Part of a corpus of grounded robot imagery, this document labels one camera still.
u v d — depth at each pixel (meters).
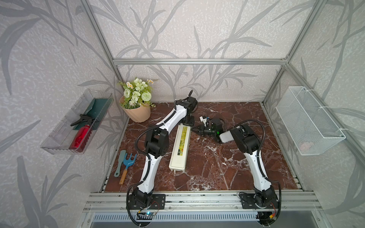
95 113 0.71
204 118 0.99
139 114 0.97
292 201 0.76
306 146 0.71
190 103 0.72
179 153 0.82
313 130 0.61
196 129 1.00
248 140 0.63
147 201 0.64
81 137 0.59
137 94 0.87
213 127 0.91
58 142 0.59
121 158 0.89
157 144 0.58
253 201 0.72
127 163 0.86
